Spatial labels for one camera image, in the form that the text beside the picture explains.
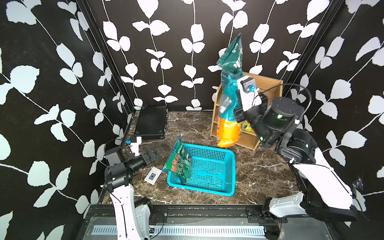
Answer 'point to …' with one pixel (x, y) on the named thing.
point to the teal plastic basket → (213, 170)
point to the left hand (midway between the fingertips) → (160, 150)
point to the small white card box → (153, 175)
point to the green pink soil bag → (179, 162)
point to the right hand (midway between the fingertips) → (236, 88)
